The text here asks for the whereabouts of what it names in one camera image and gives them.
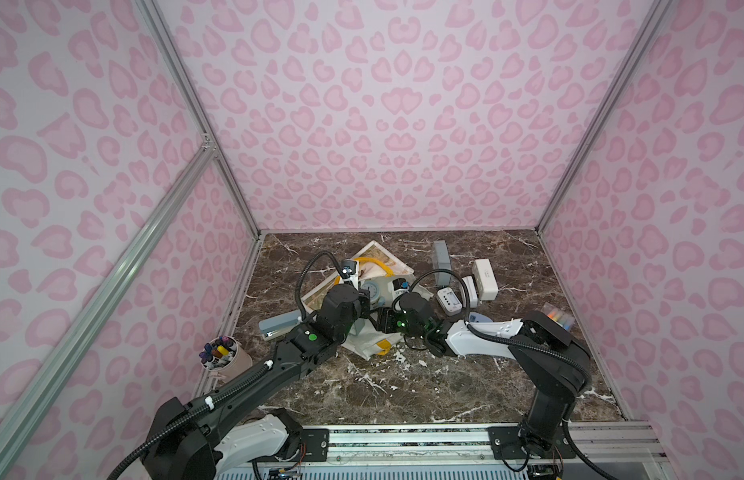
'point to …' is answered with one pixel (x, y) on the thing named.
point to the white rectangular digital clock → (485, 279)
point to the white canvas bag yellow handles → (382, 279)
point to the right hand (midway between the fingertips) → (374, 314)
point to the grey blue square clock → (441, 259)
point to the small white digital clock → (448, 299)
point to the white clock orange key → (472, 290)
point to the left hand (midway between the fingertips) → (362, 282)
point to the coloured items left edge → (224, 355)
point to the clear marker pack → (559, 315)
